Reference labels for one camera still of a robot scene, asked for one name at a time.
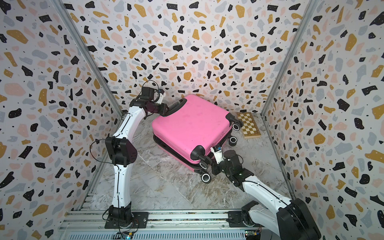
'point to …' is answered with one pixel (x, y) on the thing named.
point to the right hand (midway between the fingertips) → (209, 161)
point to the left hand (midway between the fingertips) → (169, 108)
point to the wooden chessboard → (250, 128)
